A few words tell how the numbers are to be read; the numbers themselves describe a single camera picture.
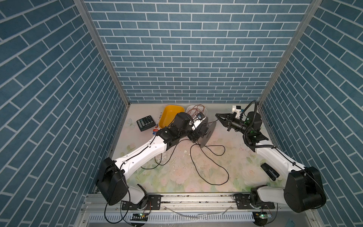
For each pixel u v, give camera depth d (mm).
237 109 756
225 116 730
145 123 1050
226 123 706
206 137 893
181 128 581
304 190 412
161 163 873
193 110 1111
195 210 723
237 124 680
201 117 654
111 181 398
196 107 1109
